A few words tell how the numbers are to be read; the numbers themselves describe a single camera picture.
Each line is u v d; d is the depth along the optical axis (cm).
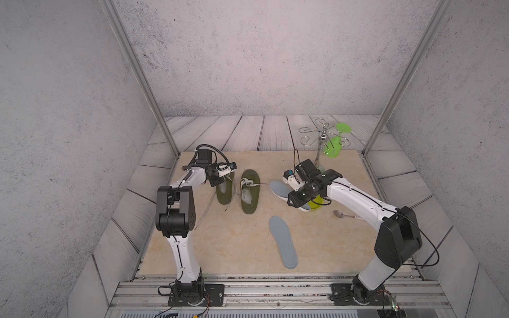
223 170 89
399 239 44
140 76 87
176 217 54
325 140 90
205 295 72
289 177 78
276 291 75
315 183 61
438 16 72
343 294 73
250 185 99
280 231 90
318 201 74
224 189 101
